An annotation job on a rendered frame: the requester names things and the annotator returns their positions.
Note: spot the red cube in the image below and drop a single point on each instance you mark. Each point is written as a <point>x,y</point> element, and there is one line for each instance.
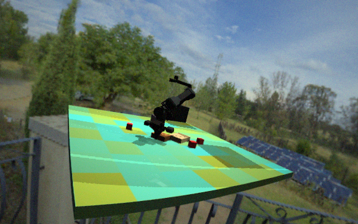
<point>200,141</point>
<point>129,126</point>
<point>192,144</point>

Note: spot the beige rectangular block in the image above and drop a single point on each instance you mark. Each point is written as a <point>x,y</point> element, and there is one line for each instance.
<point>179,138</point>

